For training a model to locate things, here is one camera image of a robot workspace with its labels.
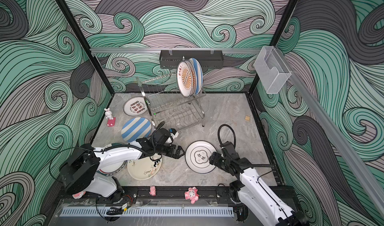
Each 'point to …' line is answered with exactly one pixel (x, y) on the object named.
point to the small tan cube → (247, 118)
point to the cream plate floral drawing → (143, 168)
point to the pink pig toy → (192, 194)
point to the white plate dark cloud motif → (197, 156)
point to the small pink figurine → (152, 190)
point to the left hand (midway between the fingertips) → (180, 151)
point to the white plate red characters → (135, 106)
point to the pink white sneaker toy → (79, 195)
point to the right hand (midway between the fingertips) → (214, 160)
